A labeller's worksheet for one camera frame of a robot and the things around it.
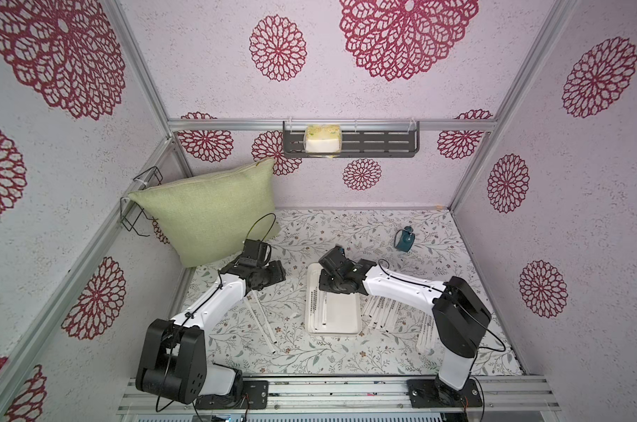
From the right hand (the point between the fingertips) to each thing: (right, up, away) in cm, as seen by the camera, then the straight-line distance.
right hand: (319, 280), depth 88 cm
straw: (-22, -13, 0) cm, 25 cm away
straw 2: (-19, -12, +1) cm, 23 cm away
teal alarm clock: (+33, +14, +14) cm, 39 cm away
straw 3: (-2, -8, +4) cm, 9 cm away
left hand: (-14, +2, 0) cm, 14 cm away
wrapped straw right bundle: (+21, -11, +1) cm, 24 cm away
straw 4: (+2, -8, -5) cm, 9 cm away
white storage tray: (+3, -12, +2) cm, 12 cm away
